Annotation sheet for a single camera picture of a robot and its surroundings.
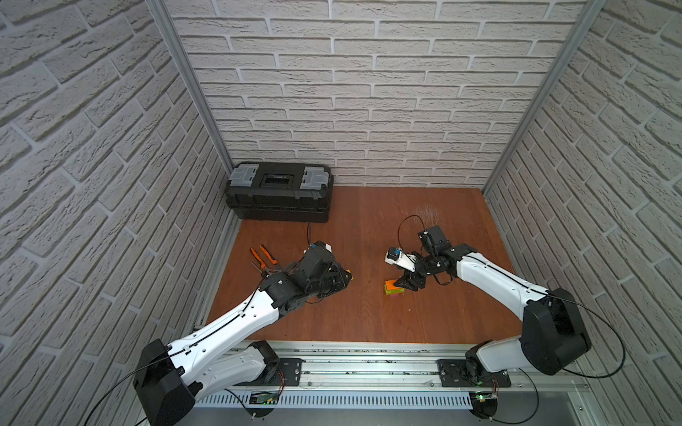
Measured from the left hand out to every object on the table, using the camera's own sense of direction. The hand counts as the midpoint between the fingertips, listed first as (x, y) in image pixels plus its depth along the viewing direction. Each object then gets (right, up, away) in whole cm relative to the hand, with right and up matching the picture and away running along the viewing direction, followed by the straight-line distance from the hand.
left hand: (356, 273), depth 74 cm
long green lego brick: (+13, -8, +11) cm, 19 cm away
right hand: (+16, -2, +12) cm, 19 cm away
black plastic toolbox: (-28, +26, +23) cm, 45 cm away
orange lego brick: (+11, -6, +11) cm, 16 cm away
